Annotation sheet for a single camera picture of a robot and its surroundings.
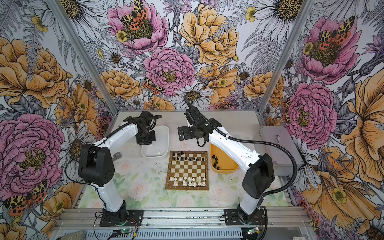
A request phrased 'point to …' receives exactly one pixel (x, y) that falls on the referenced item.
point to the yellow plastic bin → (226, 165)
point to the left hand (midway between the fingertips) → (150, 146)
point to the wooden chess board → (187, 170)
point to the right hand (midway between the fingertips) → (188, 137)
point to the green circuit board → (125, 230)
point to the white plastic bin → (160, 147)
